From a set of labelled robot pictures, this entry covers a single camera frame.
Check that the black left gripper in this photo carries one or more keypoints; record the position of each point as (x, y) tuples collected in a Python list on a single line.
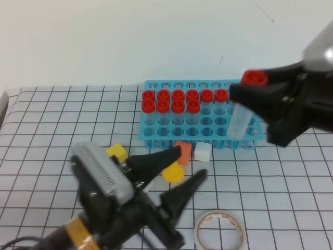
[(111, 224)]

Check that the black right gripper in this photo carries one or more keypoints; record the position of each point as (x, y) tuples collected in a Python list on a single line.
[(292, 100)]

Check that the red capped test tube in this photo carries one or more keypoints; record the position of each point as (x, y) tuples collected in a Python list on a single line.
[(241, 115)]

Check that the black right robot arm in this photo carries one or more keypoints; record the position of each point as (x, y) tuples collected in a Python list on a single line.
[(317, 56)]

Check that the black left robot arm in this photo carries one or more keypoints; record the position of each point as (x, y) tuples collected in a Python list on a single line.
[(74, 234)]

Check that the row tube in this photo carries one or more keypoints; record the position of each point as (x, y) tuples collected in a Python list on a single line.
[(163, 95), (148, 95), (148, 109), (192, 94), (163, 110), (178, 108), (178, 95), (206, 98), (193, 110), (220, 100)]

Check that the blue test tube rack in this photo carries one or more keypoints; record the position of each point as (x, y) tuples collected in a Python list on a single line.
[(211, 128)]

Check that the white tape roll left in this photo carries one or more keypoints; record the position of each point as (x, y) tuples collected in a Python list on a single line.
[(148, 184)]

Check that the white tape roll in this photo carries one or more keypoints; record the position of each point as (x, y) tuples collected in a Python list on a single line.
[(220, 215), (148, 184)]

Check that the yellow rubber duck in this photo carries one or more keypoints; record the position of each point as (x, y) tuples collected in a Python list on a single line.
[(174, 173)]

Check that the orange foam cube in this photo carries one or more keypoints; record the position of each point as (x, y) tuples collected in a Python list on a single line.
[(186, 149)]

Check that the yellow foam cube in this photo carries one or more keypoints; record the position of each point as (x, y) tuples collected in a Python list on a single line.
[(118, 152)]

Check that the white foam cube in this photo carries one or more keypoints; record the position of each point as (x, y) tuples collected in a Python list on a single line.
[(202, 151)]

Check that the white tape roll front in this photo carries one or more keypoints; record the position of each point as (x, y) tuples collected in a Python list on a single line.
[(220, 215)]

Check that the checkered white table cloth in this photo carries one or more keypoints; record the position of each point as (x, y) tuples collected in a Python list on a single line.
[(282, 197)]

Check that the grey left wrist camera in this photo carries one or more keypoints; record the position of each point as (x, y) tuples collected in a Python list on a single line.
[(104, 172)]

